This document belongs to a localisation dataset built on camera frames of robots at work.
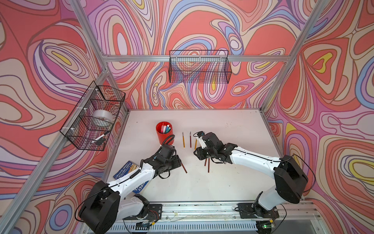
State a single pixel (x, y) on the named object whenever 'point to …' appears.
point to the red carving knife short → (184, 168)
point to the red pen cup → (164, 129)
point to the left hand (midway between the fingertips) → (180, 163)
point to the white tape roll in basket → (106, 115)
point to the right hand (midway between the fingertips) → (197, 155)
